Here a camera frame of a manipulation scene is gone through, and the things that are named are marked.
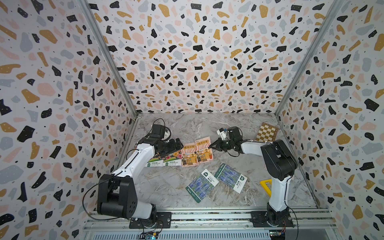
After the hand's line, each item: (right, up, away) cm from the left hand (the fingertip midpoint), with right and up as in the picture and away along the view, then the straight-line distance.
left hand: (179, 147), depth 86 cm
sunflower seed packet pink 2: (+14, -5, +9) cm, 18 cm away
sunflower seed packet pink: (+5, -7, +11) cm, 15 cm away
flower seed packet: (-4, -9, +9) cm, 13 cm away
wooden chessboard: (+60, +8, +21) cm, 64 cm away
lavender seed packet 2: (+31, -18, +2) cm, 36 cm away
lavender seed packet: (+13, -22, 0) cm, 26 cm away
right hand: (+19, 0, +9) cm, 21 cm away
